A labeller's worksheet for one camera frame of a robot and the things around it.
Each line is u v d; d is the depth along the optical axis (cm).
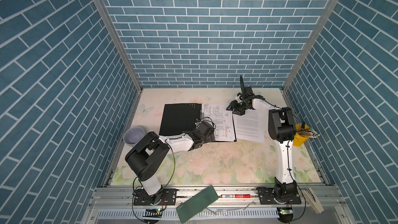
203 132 71
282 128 61
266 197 73
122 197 75
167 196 73
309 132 80
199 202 71
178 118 109
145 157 47
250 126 100
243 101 91
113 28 87
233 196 74
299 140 85
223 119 102
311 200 71
